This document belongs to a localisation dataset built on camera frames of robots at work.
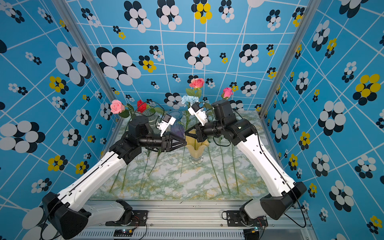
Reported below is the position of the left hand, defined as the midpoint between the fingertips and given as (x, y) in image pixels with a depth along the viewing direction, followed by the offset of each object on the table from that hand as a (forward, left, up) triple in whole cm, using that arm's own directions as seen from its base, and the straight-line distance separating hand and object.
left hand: (186, 141), depth 62 cm
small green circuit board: (-28, +32, -37) cm, 57 cm away
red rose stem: (+27, +27, -5) cm, 39 cm away
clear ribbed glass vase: (+29, +23, -14) cm, 40 cm away
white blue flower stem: (+8, -14, -35) cm, 39 cm away
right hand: (+4, -1, +1) cm, 4 cm away
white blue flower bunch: (+5, -21, -34) cm, 40 cm away
